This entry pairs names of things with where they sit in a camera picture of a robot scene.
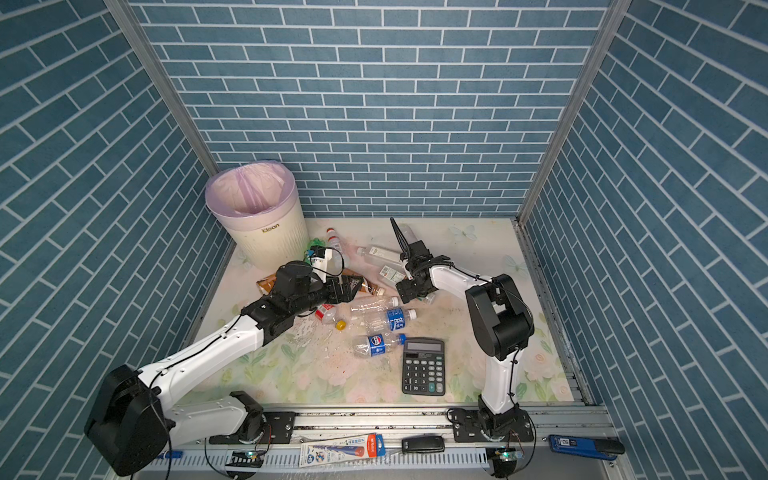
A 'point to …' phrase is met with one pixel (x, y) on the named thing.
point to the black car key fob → (423, 444)
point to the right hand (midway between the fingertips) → (410, 287)
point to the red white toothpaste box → (341, 449)
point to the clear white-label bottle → (379, 254)
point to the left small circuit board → (246, 459)
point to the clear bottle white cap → (375, 307)
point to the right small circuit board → (508, 454)
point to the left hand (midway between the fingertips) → (353, 280)
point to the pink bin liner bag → (260, 191)
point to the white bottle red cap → (334, 243)
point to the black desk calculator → (423, 366)
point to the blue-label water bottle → (381, 320)
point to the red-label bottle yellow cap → (327, 314)
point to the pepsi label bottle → (375, 345)
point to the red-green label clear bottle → (392, 274)
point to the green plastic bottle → (313, 242)
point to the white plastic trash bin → (264, 245)
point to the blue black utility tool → (606, 448)
